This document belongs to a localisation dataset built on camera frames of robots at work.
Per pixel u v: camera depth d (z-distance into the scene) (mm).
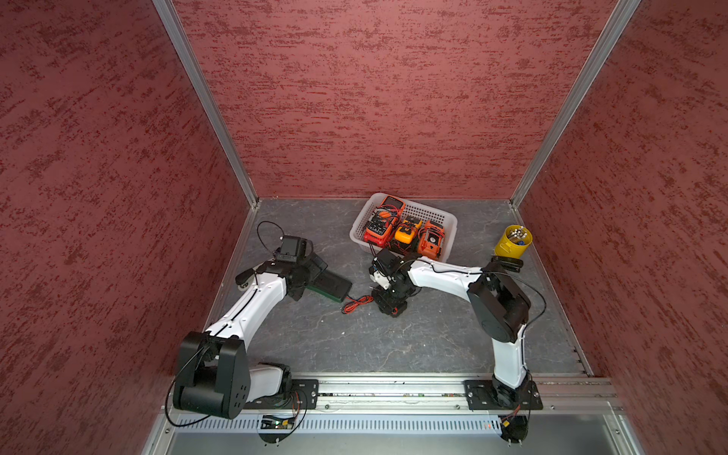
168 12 706
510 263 977
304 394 752
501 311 501
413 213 1084
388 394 762
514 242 924
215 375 406
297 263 666
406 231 1004
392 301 812
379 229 947
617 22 725
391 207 976
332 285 918
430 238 977
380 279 843
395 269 656
